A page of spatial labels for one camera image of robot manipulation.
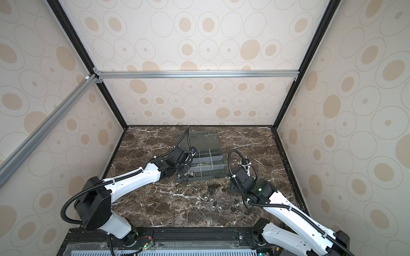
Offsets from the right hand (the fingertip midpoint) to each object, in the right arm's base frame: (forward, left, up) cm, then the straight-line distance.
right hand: (242, 180), depth 77 cm
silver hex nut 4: (-10, +11, -13) cm, 20 cm away
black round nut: (-9, +4, -14) cm, 17 cm away
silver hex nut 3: (-9, +14, -14) cm, 22 cm away
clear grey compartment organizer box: (+19, +18, -14) cm, 29 cm away
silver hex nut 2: (-6, +15, -14) cm, 21 cm away
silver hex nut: (-5, +18, -14) cm, 23 cm away
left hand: (+11, +27, -1) cm, 30 cm away
